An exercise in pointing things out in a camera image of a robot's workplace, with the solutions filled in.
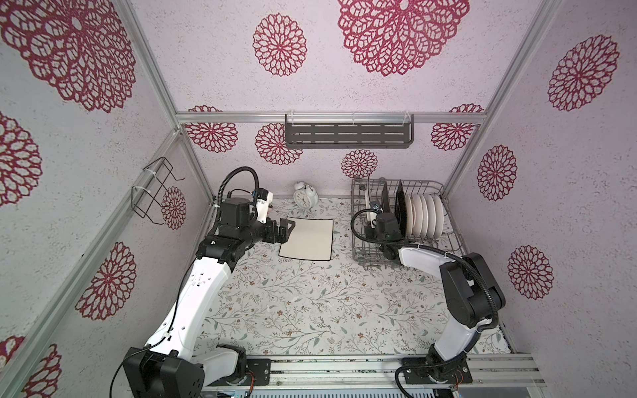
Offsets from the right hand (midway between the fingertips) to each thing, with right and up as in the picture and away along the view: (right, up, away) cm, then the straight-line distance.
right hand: (373, 217), depth 96 cm
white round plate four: (+25, 0, 0) cm, 25 cm away
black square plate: (+6, +5, +4) cm, 9 cm away
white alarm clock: (-27, +10, +14) cm, 32 cm away
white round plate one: (+14, 0, -1) cm, 14 cm away
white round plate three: (+22, +1, -1) cm, 22 cm away
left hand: (-33, -3, -20) cm, 39 cm away
